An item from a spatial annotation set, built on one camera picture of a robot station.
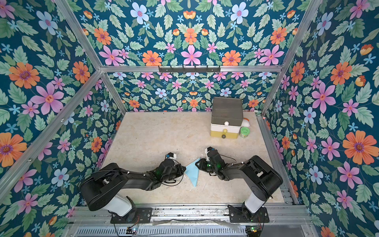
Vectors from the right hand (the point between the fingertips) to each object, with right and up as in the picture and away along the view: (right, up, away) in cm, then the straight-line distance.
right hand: (196, 164), depth 90 cm
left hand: (-4, -2, -2) cm, 5 cm away
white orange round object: (+36, +26, +15) cm, 47 cm away
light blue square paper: (-2, -4, -3) cm, 5 cm away
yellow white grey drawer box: (+19, +29, -1) cm, 35 cm away
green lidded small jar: (+33, +20, +12) cm, 40 cm away
